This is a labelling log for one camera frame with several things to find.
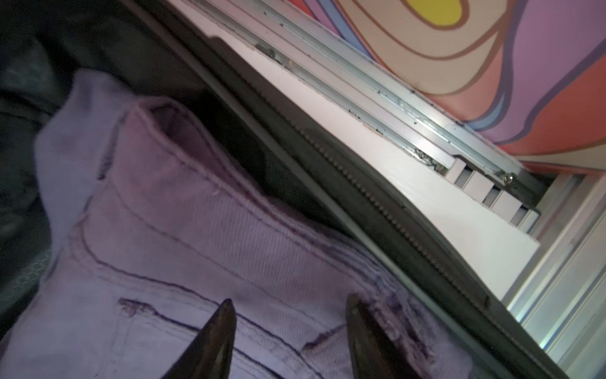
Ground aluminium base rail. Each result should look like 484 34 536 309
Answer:
188 0 606 379

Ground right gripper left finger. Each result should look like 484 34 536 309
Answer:
163 299 237 379

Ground black suitcase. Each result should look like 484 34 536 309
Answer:
1 1 564 378

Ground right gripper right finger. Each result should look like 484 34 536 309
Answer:
346 294 421 379

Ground purple pants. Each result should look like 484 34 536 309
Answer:
1 69 473 378

